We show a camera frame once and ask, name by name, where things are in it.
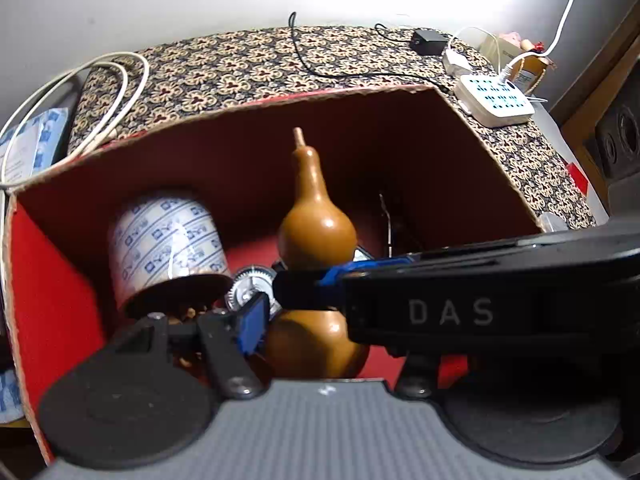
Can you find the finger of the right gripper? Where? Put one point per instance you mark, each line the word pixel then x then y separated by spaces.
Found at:
pixel 320 289

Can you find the brown gourd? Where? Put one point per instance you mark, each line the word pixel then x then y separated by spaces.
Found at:
pixel 313 236

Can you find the white power strip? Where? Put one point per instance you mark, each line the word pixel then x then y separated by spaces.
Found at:
pixel 494 104

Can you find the silver round metal object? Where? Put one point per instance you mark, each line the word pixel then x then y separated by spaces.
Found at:
pixel 247 282

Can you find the pine cone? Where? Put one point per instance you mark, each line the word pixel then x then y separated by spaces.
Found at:
pixel 185 355

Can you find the white blue printed cup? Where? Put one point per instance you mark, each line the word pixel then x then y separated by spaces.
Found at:
pixel 165 250

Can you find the black power adapter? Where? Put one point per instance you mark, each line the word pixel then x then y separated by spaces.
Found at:
pixel 427 42

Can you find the patterned floral tablecloth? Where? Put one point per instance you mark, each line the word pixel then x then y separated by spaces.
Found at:
pixel 198 75

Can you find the blue white tissue pack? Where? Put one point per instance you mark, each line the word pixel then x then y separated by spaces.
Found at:
pixel 36 145

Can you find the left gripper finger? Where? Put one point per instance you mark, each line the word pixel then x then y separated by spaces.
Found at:
pixel 227 340

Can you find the white charger plug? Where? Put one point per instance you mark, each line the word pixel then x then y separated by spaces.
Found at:
pixel 455 64

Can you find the red cardboard box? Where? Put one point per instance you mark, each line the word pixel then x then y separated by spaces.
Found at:
pixel 102 390

